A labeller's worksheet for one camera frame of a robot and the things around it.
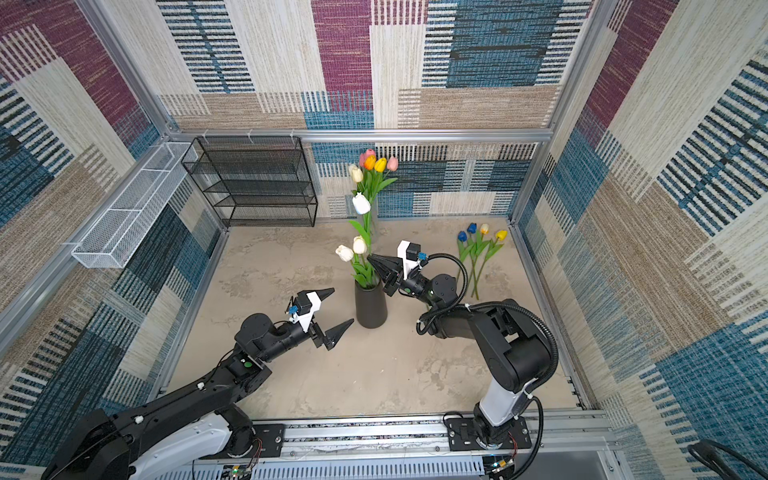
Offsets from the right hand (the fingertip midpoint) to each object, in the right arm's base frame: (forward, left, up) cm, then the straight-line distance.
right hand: (368, 259), depth 76 cm
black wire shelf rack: (+44, +42, -9) cm, 62 cm away
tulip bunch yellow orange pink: (+34, -2, +1) cm, 34 cm away
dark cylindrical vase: (-3, 0, -19) cm, 19 cm away
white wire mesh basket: (+2, +59, +8) cm, 60 cm away
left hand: (-10, +6, -3) cm, 12 cm away
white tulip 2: (0, +2, +4) cm, 5 cm away
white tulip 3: (+27, +4, +5) cm, 28 cm away
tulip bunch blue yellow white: (+21, -37, -25) cm, 50 cm away
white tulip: (-2, +5, +5) cm, 8 cm away
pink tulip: (+38, +2, +4) cm, 38 cm away
